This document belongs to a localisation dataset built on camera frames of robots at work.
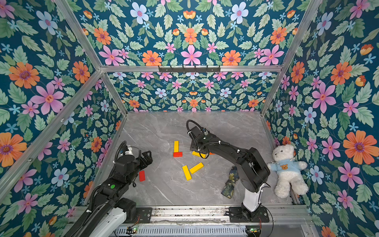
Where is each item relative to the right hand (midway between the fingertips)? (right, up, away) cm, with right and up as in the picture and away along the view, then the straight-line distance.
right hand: (198, 144), depth 91 cm
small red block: (-34, -19, -4) cm, 39 cm away
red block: (-13, -7, +6) cm, 16 cm away
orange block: (+6, 0, -29) cm, 30 cm away
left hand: (-27, -4, -12) cm, 30 cm away
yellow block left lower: (-1, -14, -1) cm, 14 cm away
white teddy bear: (+51, -13, -10) cm, 54 cm away
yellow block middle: (-2, -6, +4) cm, 8 cm away
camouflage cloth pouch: (+21, -18, -7) cm, 28 cm away
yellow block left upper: (-7, -16, -3) cm, 18 cm away
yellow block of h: (-15, -2, +8) cm, 17 cm away
